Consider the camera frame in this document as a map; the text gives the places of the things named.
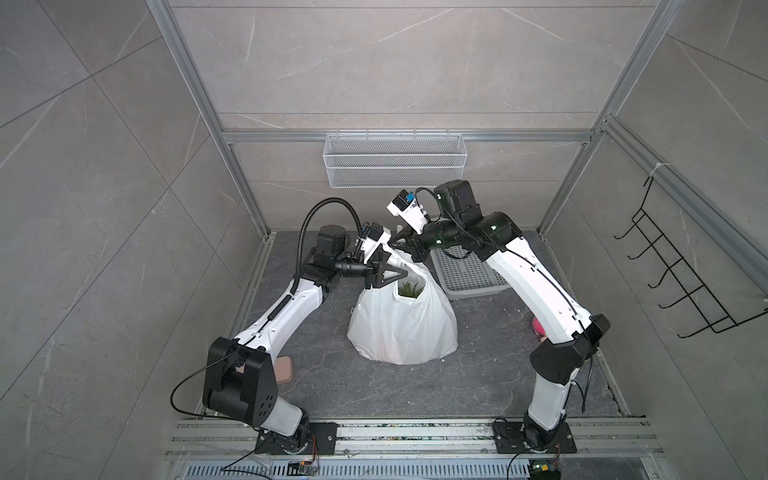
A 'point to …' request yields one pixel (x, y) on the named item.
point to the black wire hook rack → (715, 314)
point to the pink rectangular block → (283, 369)
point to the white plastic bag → (388, 328)
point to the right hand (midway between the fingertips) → (395, 241)
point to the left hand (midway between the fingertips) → (408, 267)
